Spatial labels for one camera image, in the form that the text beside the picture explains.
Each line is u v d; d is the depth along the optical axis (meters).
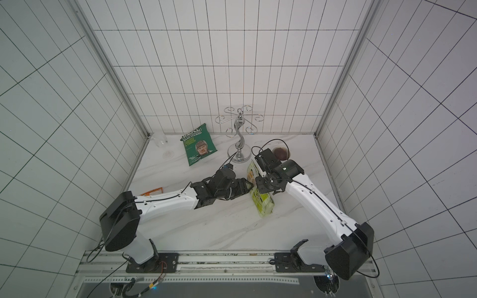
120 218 0.47
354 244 0.38
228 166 0.77
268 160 0.57
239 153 1.10
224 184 0.62
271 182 0.51
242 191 0.70
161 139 1.00
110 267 0.73
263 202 0.76
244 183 0.73
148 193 0.96
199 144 1.07
